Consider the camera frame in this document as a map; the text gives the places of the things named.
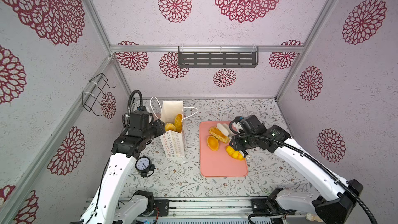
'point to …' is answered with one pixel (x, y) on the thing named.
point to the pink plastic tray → (218, 163)
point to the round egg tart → (212, 143)
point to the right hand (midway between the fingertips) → (231, 141)
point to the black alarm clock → (143, 165)
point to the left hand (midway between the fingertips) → (160, 127)
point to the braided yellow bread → (215, 131)
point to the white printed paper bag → (172, 142)
